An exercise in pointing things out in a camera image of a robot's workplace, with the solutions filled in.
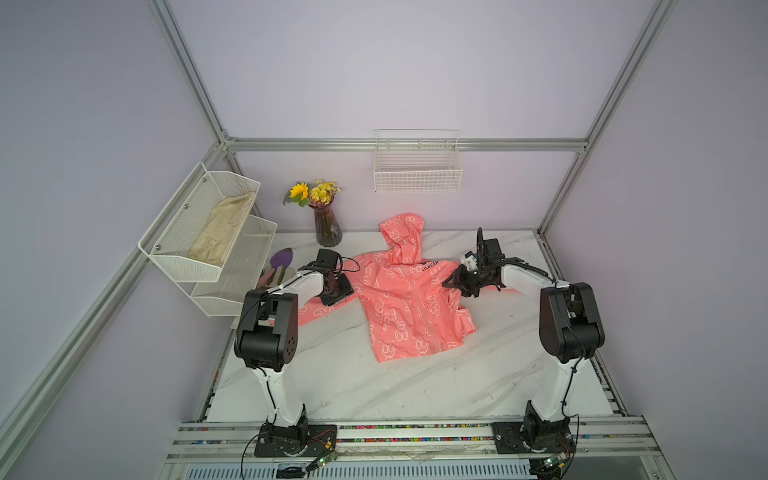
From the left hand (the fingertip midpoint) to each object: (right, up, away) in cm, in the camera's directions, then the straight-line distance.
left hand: (347, 295), depth 99 cm
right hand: (+34, +3, -3) cm, 34 cm away
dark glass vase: (-9, +24, +10) cm, 27 cm away
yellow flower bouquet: (-9, +34, -1) cm, 35 cm away
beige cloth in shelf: (-32, +21, -19) cm, 42 cm away
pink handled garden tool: (-30, +5, +5) cm, 31 cm away
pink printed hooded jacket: (+22, -3, -1) cm, 22 cm away
